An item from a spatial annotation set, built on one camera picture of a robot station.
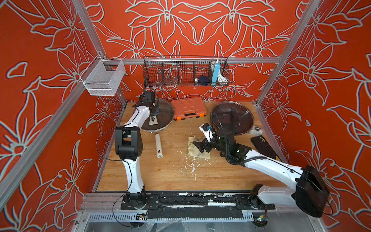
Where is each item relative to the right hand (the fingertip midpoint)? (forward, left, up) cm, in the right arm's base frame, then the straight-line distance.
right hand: (196, 137), depth 77 cm
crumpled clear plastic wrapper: (+15, -43, -15) cm, 49 cm away
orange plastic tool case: (+36, +2, -13) cm, 38 cm away
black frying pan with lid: (+17, -24, -3) cm, 30 cm away
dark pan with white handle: (+12, +25, -5) cm, 29 cm away
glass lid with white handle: (+30, +21, -8) cm, 37 cm away
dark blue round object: (+39, -6, +9) cm, 40 cm away
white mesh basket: (+37, +62, +13) cm, 73 cm away
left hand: (+26, +29, -6) cm, 39 cm away
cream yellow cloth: (0, +1, -17) cm, 17 cm away
